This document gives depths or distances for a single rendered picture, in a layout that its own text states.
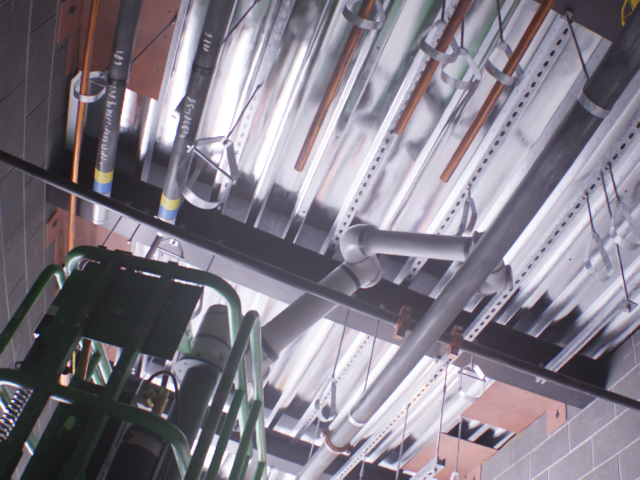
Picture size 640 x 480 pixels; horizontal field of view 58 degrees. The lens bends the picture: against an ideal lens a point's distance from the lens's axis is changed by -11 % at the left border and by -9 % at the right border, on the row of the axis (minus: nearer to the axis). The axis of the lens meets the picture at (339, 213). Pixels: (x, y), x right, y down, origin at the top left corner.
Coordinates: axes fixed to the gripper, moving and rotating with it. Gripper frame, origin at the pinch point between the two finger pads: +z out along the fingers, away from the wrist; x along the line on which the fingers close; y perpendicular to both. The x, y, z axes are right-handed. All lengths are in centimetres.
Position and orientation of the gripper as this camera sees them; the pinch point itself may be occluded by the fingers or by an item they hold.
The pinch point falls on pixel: (467, 232)
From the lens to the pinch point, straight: 249.8
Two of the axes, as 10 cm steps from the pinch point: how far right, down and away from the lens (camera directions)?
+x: 9.2, 3.7, 0.9
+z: 1.8, -6.3, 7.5
